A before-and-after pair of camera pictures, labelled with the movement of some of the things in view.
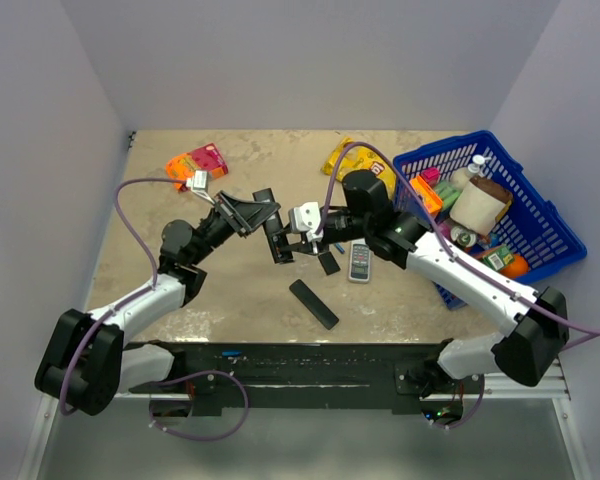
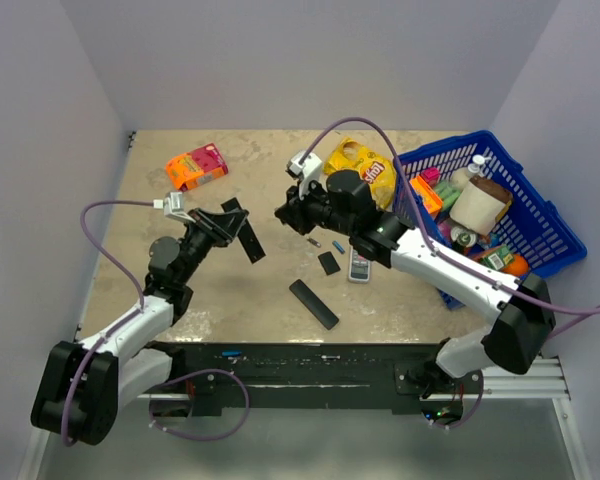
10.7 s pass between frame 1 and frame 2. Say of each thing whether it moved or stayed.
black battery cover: stayed
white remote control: stayed
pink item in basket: stayed
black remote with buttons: moved
